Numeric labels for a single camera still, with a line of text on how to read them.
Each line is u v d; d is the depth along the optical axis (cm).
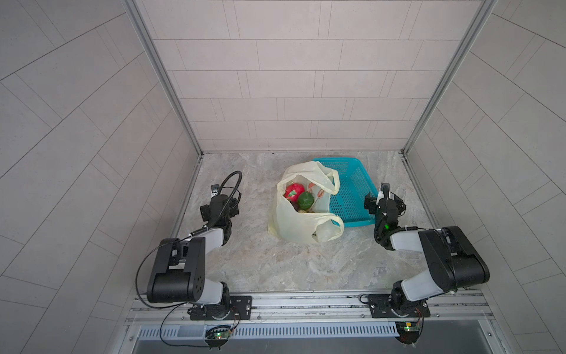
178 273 43
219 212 69
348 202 96
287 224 72
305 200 86
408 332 68
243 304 72
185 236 48
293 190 91
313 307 72
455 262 44
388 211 68
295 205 88
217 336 64
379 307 71
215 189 76
